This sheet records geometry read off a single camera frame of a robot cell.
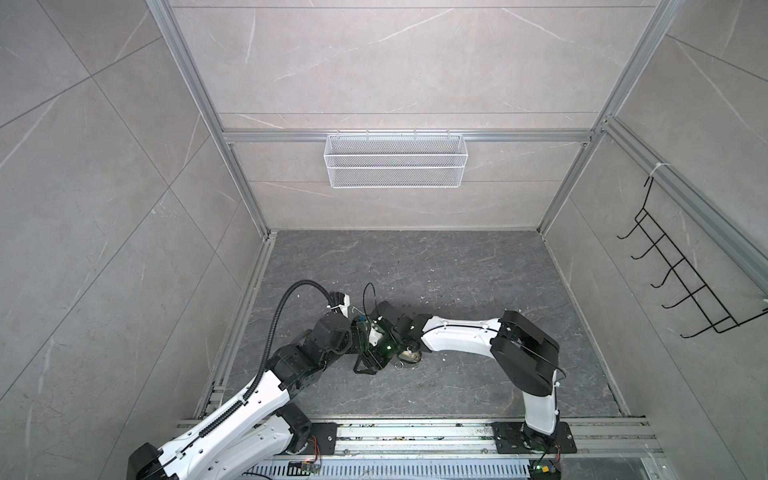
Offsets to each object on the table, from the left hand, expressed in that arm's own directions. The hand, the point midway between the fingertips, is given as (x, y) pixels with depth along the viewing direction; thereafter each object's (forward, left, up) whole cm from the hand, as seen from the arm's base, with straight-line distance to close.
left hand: (363, 321), depth 76 cm
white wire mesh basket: (+53, -11, +13) cm, 56 cm away
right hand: (-6, +1, -13) cm, 15 cm away
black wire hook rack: (-11, -73, +17) cm, 76 cm away
